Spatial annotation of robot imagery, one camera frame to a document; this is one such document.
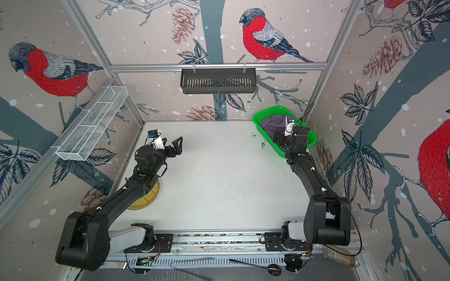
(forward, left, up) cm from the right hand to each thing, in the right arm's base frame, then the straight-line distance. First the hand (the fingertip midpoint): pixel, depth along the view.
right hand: (287, 126), depth 86 cm
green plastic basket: (+31, -4, -16) cm, 35 cm away
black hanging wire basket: (+34, +38, +4) cm, 51 cm away
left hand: (-9, +54, +2) cm, 54 cm away
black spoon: (-56, +10, -23) cm, 62 cm away
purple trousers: (+12, +3, -12) cm, 17 cm away
